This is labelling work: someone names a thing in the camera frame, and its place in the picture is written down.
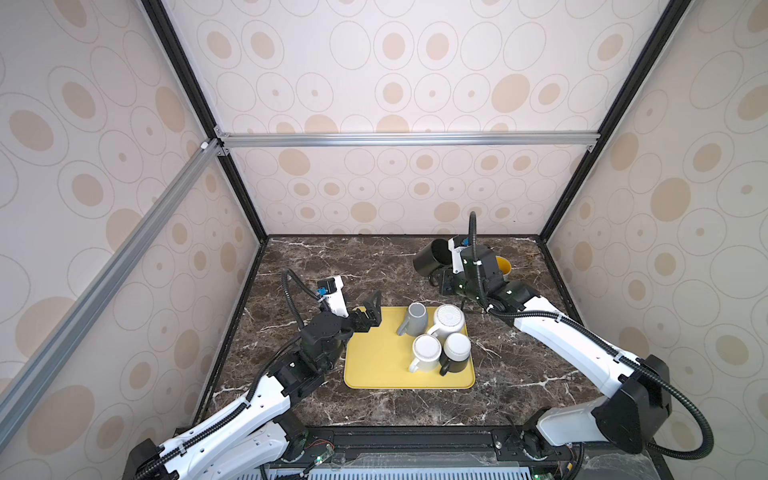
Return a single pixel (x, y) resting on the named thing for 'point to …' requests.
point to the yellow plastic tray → (378, 358)
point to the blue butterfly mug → (504, 266)
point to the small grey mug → (416, 321)
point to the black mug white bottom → (456, 353)
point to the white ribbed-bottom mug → (448, 319)
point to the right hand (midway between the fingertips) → (437, 272)
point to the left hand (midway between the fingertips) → (373, 292)
